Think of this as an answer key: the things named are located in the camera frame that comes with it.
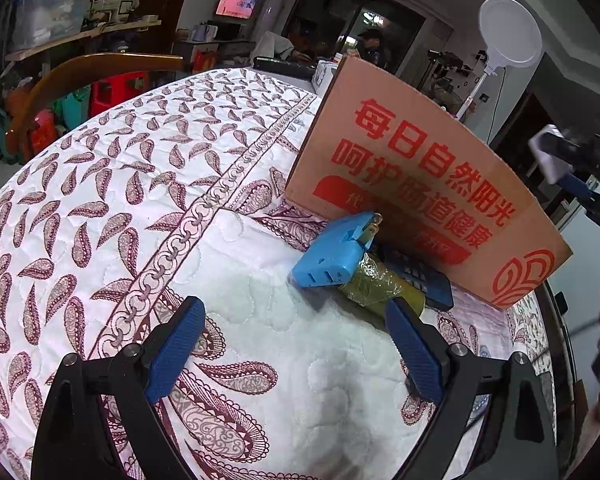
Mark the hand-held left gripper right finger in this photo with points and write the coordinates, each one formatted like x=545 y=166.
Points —
x=415 y=355

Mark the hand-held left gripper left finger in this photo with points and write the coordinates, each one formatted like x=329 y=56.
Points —
x=175 y=355

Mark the red plastic stool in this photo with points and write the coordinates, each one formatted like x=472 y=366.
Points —
x=115 y=91

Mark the printed cardboard box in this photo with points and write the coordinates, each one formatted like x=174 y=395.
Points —
x=430 y=170

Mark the purple kettle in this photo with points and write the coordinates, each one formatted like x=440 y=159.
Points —
x=203 y=31

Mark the blue plug adapter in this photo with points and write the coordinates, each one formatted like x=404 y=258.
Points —
x=330 y=255

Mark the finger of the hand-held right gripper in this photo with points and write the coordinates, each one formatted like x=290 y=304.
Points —
x=580 y=185
x=590 y=152

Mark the quilted paisley tablecloth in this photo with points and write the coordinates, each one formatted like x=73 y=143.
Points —
x=105 y=210

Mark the green tape-wrapped roll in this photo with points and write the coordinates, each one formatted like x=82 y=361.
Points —
x=375 y=287

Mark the dark blue calculator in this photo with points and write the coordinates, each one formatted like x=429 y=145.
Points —
x=425 y=285

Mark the white standing air conditioner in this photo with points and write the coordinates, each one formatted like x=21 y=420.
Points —
x=272 y=10

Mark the white tissue box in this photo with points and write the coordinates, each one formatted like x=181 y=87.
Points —
x=326 y=76

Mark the wooden chair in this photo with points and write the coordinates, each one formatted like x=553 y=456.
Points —
x=80 y=77

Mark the clear plastic storage box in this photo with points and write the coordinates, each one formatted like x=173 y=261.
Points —
x=55 y=5

